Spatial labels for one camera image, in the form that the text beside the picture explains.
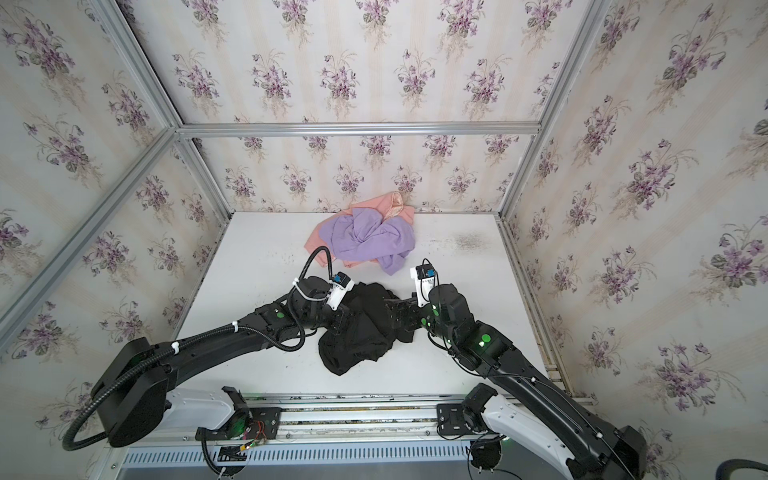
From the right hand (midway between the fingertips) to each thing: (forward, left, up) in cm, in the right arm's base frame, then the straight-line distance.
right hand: (395, 300), depth 72 cm
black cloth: (-4, +7, -11) cm, 13 cm away
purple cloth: (+34, +9, -13) cm, 38 cm away
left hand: (+3, +11, -10) cm, 15 cm away
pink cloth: (+48, -2, -13) cm, 50 cm away
